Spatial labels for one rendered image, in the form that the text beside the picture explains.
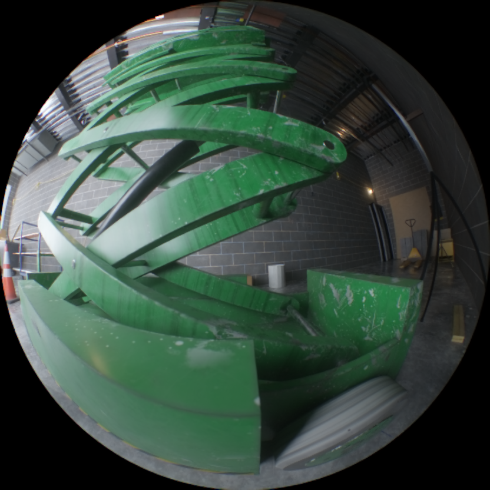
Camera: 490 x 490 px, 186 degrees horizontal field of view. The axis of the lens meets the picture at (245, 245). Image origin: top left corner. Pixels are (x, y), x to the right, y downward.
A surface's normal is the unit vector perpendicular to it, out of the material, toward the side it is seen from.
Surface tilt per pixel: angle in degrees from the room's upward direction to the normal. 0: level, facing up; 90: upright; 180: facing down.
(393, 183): 90
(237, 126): 90
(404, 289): 90
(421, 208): 90
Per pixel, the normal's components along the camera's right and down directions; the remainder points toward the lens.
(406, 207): -0.96, 0.03
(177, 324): 0.00, -0.07
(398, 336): -1.00, 0.05
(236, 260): 0.28, -0.08
